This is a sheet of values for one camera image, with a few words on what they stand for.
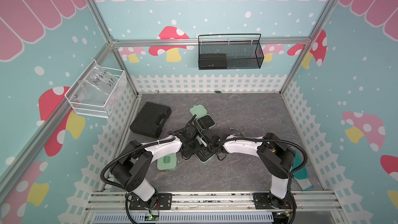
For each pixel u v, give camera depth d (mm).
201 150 795
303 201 761
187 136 712
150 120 993
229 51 941
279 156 485
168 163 851
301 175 831
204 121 1030
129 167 457
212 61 892
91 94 769
